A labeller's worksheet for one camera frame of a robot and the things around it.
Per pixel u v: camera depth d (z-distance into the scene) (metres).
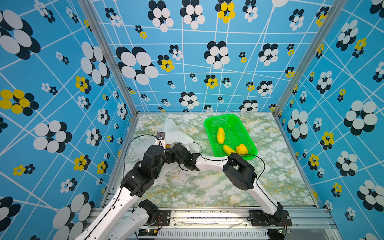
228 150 0.94
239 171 0.58
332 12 0.70
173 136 0.76
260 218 0.72
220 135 1.01
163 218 0.72
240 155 0.57
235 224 0.72
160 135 0.59
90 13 0.70
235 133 1.06
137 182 0.47
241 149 0.92
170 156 0.72
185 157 0.73
